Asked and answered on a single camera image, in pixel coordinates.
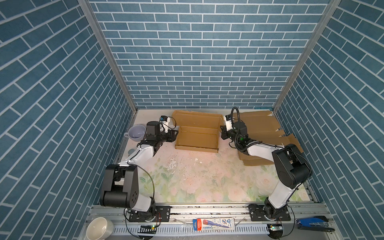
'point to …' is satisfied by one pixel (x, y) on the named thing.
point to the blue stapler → (319, 223)
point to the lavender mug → (136, 133)
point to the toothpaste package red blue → (213, 224)
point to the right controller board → (275, 230)
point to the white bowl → (99, 228)
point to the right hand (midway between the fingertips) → (220, 124)
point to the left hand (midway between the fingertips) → (175, 130)
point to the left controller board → (146, 231)
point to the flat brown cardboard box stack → (261, 127)
